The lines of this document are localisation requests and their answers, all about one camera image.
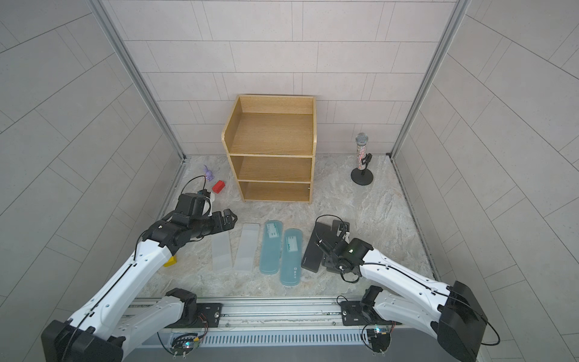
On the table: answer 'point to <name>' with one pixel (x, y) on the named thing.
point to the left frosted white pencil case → (222, 251)
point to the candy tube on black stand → (362, 176)
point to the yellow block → (173, 260)
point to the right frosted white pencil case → (247, 247)
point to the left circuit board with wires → (184, 343)
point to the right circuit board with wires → (380, 337)
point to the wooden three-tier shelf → (271, 142)
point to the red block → (219, 186)
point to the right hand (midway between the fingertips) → (332, 261)
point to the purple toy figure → (209, 174)
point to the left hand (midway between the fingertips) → (232, 218)
